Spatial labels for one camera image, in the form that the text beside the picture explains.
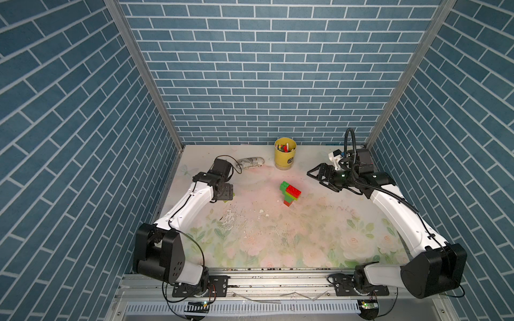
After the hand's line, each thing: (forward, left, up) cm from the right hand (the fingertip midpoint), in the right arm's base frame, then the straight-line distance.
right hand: (316, 177), depth 78 cm
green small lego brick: (-1, +10, -15) cm, 18 cm away
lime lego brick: (-1, +9, -13) cm, 16 cm away
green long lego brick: (+2, +12, -11) cm, 17 cm away
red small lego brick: (0, +10, -23) cm, 25 cm away
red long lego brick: (0, +8, -11) cm, 14 cm away
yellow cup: (+23, +12, -10) cm, 28 cm away
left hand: (-3, +38, -11) cm, 40 cm away
